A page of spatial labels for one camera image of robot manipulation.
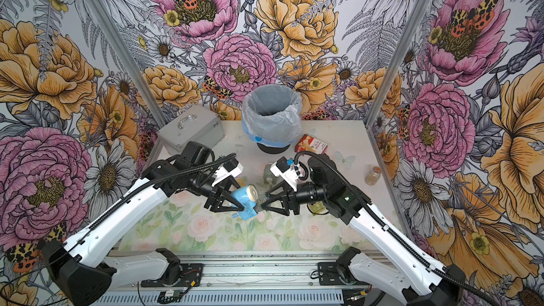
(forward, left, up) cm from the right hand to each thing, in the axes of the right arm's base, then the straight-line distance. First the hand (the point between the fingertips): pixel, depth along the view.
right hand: (268, 205), depth 62 cm
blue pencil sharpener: (+1, +5, +5) cm, 7 cm away
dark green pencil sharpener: (+22, +1, -21) cm, 30 cm away
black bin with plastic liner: (+38, -2, 0) cm, 38 cm away
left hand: (0, +8, -1) cm, 8 cm away
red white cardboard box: (+43, -18, -24) cm, 53 cm away
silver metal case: (+47, +34, -12) cm, 59 cm away
